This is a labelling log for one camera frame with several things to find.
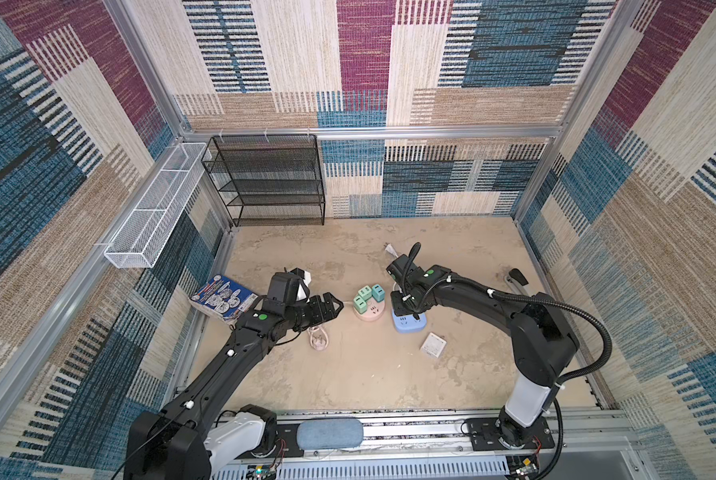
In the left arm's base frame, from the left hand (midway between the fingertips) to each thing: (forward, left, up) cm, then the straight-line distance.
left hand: (333, 305), depth 80 cm
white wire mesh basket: (+7, +44, +18) cm, 48 cm away
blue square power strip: (0, -21, -12) cm, 25 cm away
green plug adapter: (+5, -7, -8) cm, 12 cm away
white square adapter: (-6, -28, -13) cm, 32 cm away
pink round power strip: (+5, -11, -13) cm, 18 cm away
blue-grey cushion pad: (-27, +1, -12) cm, 30 cm away
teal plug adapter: (+9, -13, -8) cm, 17 cm away
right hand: (+3, -20, -9) cm, 22 cm away
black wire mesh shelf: (+49, +25, +4) cm, 55 cm away
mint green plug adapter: (+9, -9, -8) cm, 15 cm away
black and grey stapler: (+14, -58, -12) cm, 61 cm away
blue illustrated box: (+10, +36, -13) cm, 40 cm away
